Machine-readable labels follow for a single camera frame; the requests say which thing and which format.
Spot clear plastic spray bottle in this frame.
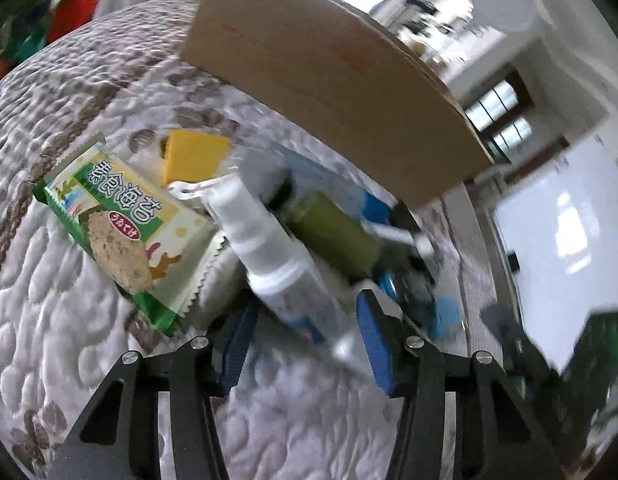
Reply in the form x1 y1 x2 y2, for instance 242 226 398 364
168 174 356 361

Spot white ring light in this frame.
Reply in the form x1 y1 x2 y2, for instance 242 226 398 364
470 0 538 34

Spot red plastic stool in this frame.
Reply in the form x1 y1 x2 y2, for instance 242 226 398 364
46 0 100 44

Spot green cylindrical can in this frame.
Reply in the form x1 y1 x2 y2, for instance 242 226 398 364
287 192 380 280

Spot yellow sponge block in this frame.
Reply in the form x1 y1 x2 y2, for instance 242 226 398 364
162 129 232 186

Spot large cardboard box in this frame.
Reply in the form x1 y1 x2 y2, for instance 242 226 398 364
181 0 491 207

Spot blue plastic block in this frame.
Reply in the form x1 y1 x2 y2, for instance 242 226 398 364
428 296 464 340

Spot green seaweed snack packet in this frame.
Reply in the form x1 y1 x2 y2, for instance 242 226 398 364
33 134 222 336

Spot white board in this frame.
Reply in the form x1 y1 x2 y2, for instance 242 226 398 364
494 138 618 370

